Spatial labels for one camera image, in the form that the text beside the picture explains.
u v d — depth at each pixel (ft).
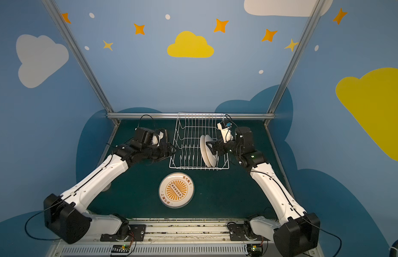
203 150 2.83
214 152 2.24
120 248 2.40
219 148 2.17
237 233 2.46
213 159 2.97
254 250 2.40
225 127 2.13
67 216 1.26
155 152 2.21
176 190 2.86
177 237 2.40
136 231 2.45
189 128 3.77
